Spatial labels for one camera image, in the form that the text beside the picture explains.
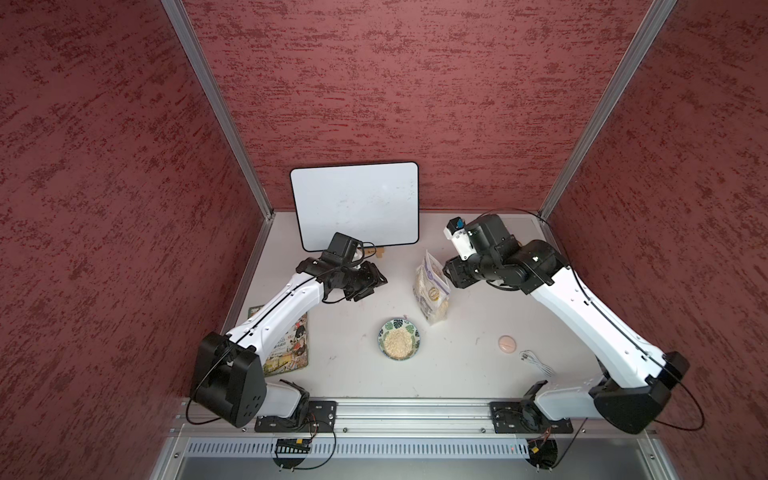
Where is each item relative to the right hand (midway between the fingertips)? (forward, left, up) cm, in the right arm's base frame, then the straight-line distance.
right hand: (452, 273), depth 72 cm
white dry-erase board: (+32, +19, -6) cm, 38 cm away
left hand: (+1, +18, -10) cm, 21 cm away
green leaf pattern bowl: (-8, +14, -22) cm, 27 cm away
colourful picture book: (-10, +45, -24) cm, 52 cm away
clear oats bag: (+2, +4, -11) cm, 12 cm away
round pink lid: (-9, -18, -25) cm, 33 cm away
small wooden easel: (+22, +20, -19) cm, 35 cm away
